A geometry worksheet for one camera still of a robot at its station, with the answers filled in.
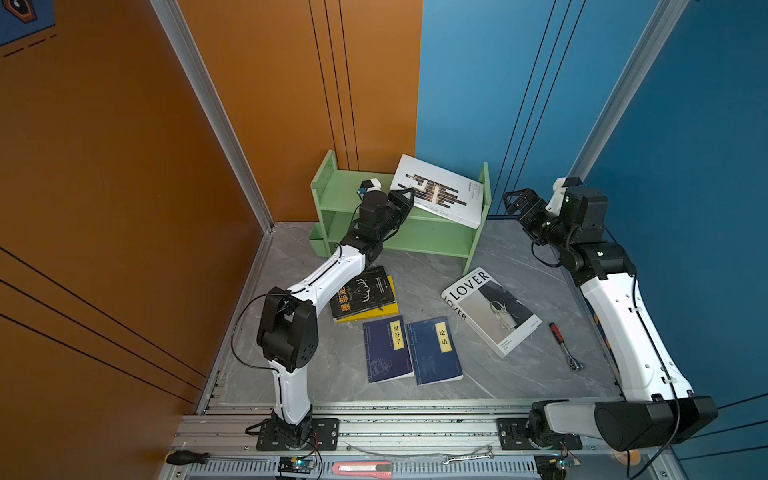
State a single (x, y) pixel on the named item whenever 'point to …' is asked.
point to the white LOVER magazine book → (501, 317)
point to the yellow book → (380, 311)
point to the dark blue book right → (433, 352)
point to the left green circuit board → (296, 464)
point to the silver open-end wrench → (489, 455)
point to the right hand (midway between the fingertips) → (507, 204)
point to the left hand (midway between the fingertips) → (418, 187)
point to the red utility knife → (376, 469)
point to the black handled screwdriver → (180, 457)
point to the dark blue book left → (386, 349)
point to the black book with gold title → (367, 292)
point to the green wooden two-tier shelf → (337, 203)
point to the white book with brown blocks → (444, 192)
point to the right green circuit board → (553, 466)
